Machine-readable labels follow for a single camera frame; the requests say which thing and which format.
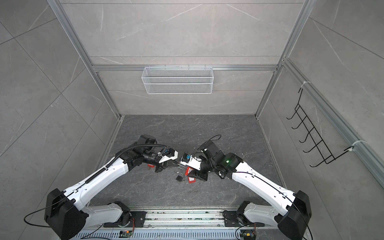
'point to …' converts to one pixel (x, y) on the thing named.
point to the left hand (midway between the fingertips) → (177, 159)
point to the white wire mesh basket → (178, 80)
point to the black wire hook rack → (318, 145)
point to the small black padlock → (180, 177)
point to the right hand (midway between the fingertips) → (191, 168)
